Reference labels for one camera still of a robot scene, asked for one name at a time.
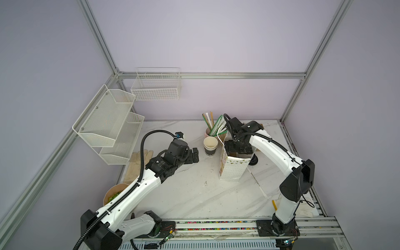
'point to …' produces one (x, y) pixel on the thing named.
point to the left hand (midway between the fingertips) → (189, 153)
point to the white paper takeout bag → (233, 169)
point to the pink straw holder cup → (207, 134)
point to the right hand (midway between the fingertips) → (232, 150)
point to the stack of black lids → (254, 160)
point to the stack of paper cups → (210, 144)
